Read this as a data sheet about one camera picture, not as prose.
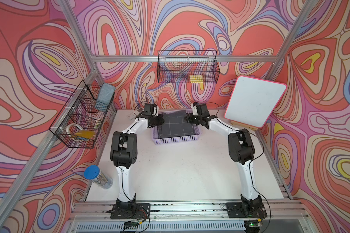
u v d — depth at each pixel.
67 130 0.66
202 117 0.82
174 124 1.02
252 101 0.98
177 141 0.98
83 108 0.80
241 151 0.59
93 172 0.68
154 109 0.86
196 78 0.91
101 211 0.75
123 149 0.56
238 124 1.07
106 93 0.81
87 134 0.67
